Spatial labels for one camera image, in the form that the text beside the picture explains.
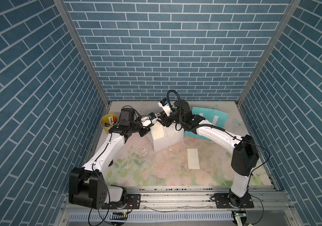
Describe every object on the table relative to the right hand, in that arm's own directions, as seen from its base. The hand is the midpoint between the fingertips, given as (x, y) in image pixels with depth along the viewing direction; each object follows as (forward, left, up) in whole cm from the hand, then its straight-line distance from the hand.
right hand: (160, 115), depth 81 cm
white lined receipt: (-14, -22, -25) cm, 36 cm away
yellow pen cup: (+2, +36, -11) cm, 37 cm away
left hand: (-3, +3, -3) cm, 5 cm away
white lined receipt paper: (-6, +1, -7) cm, 9 cm away
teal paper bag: (+6, -33, -5) cm, 34 cm away
